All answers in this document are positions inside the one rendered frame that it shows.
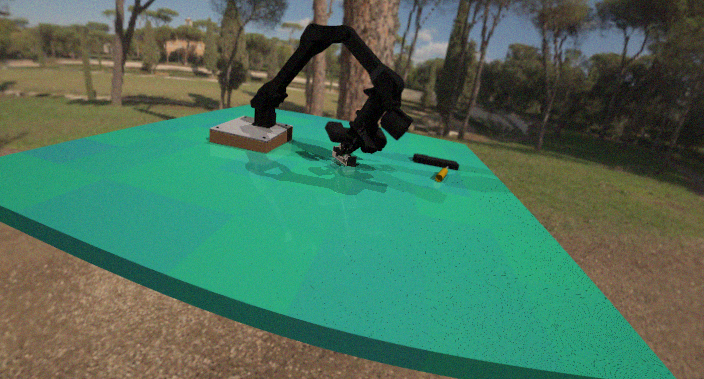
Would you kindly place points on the yellow-handled screwdriver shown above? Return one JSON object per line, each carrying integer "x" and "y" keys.
{"x": 441, "y": 174}

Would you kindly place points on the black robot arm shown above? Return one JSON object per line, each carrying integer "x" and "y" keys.
{"x": 384, "y": 97}

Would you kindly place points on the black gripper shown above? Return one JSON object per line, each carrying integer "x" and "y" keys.
{"x": 344, "y": 135}

